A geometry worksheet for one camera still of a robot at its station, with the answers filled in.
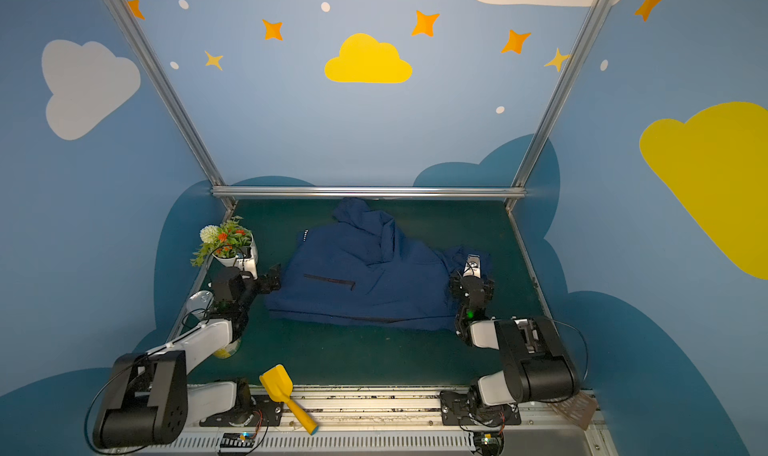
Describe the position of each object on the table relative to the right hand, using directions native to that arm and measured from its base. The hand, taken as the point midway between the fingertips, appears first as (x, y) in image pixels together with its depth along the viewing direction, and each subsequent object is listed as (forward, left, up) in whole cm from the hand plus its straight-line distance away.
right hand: (477, 270), depth 92 cm
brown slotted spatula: (-35, -23, -8) cm, 43 cm away
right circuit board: (-44, 0, -12) cm, 45 cm away
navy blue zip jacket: (+2, +40, -6) cm, 40 cm away
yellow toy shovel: (-35, +55, -7) cm, 65 cm away
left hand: (-4, +66, +3) cm, 67 cm away
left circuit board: (-46, +63, -11) cm, 79 cm away
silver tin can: (-15, +84, -2) cm, 85 cm away
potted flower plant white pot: (0, +76, +9) cm, 76 cm away
